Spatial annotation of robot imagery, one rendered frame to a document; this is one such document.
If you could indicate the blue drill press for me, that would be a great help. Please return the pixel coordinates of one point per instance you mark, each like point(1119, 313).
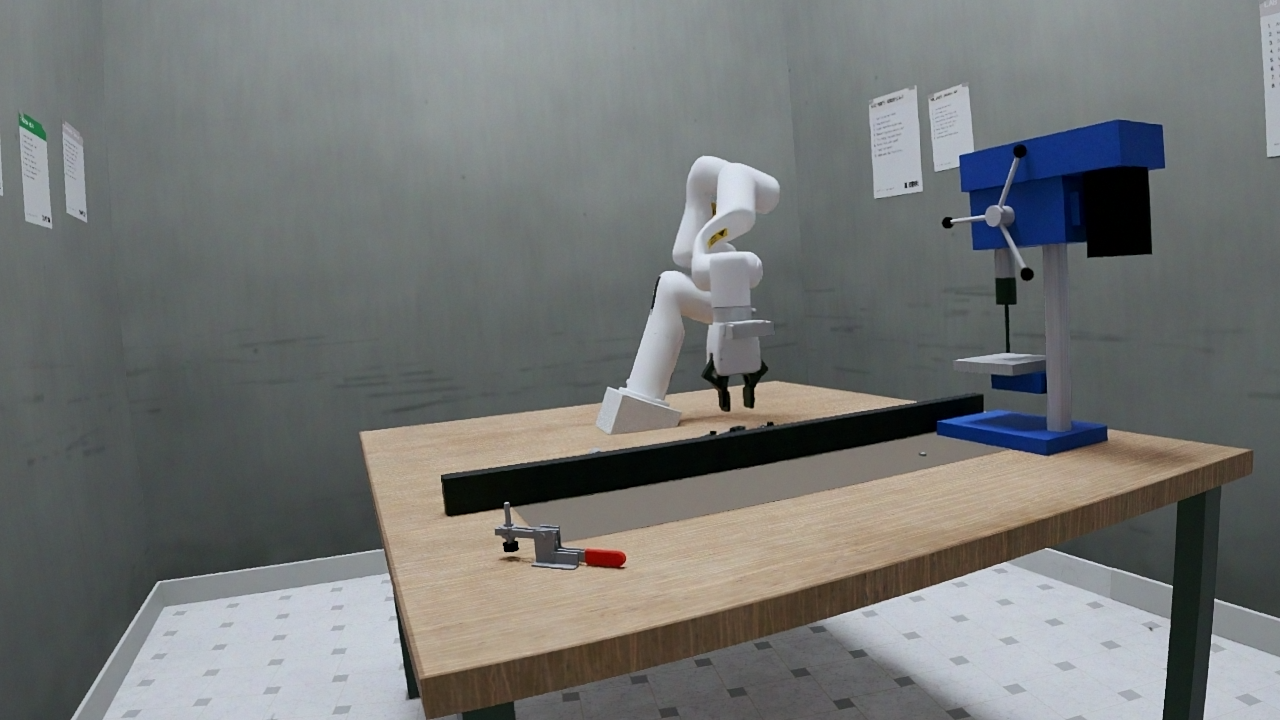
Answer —
point(1045, 204)

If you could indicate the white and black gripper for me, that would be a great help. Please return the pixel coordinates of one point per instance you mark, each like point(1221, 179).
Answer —
point(732, 357)

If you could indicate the long black flat bar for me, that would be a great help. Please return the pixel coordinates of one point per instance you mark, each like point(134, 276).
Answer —
point(538, 481)

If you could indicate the grey toggle clamp with red handle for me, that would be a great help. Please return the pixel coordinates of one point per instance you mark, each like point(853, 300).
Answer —
point(549, 552)

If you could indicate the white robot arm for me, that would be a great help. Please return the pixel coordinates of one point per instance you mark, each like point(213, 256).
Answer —
point(722, 278)

